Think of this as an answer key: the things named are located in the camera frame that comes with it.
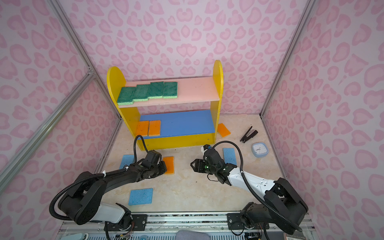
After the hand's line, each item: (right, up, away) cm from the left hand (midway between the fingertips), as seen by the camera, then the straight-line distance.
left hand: (168, 165), depth 91 cm
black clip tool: (+51, +16, +13) cm, 55 cm away
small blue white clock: (+58, +9, +5) cm, 59 cm away
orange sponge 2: (-9, +22, +2) cm, 24 cm away
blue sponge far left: (-27, +3, +4) cm, 27 cm away
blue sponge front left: (-12, -14, -10) cm, 21 cm away
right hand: (+16, +3, -9) cm, 18 cm away
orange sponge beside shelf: (+37, +21, +19) cm, 46 cm away
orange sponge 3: (0, +2, +2) cm, 3 cm away
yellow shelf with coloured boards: (+15, +29, +9) cm, 34 cm away
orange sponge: (-16, +23, +2) cm, 28 cm away
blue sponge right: (+38, +5, +4) cm, 39 cm away
